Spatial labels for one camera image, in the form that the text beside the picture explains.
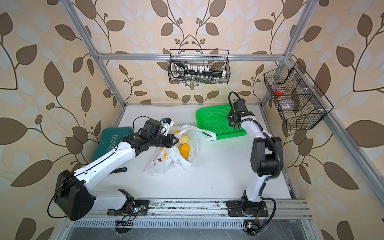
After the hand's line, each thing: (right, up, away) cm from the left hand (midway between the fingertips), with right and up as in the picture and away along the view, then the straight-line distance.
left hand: (177, 138), depth 78 cm
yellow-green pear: (+2, -3, +16) cm, 16 cm away
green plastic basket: (+23, +10, +33) cm, 42 cm away
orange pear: (+3, -9, +13) cm, 16 cm away
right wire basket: (+63, +18, -5) cm, 65 cm away
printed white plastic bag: (-5, -10, -3) cm, 12 cm away
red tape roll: (+56, +26, +3) cm, 62 cm away
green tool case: (-46, -3, +16) cm, 48 cm away
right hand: (+34, +12, +18) cm, 41 cm away
